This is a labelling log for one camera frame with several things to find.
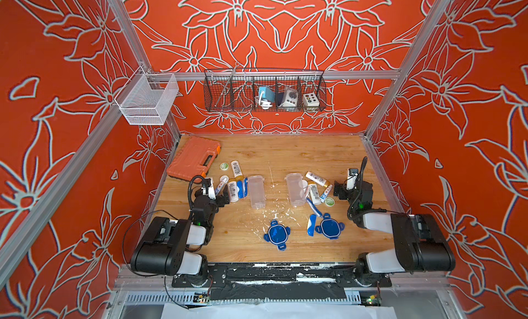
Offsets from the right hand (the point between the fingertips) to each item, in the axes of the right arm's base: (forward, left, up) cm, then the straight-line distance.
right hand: (343, 179), depth 92 cm
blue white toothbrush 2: (-1, +45, -5) cm, 46 cm away
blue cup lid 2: (-23, +30, -7) cm, 39 cm away
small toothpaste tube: (-4, +7, -6) cm, 10 cm away
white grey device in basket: (+26, +25, +26) cm, 44 cm away
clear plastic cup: (-3, +21, -5) cm, 22 cm away
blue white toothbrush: (-16, +15, -7) cm, 23 cm away
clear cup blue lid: (-4, +40, -6) cm, 40 cm away
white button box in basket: (+30, +15, +23) cm, 40 cm away
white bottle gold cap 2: (+3, +11, -4) cm, 12 cm away
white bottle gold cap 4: (-4, +51, -5) cm, 51 cm away
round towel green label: (+11, +58, -5) cm, 59 cm away
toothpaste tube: (+2, +56, -4) cm, 56 cm away
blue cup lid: (-20, +8, -6) cm, 23 cm away
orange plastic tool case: (+11, +72, 0) cm, 72 cm away
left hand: (-5, +58, +1) cm, 58 cm away
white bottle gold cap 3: (+9, +51, -5) cm, 52 cm away
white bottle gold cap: (-5, +13, -4) cm, 15 cm away
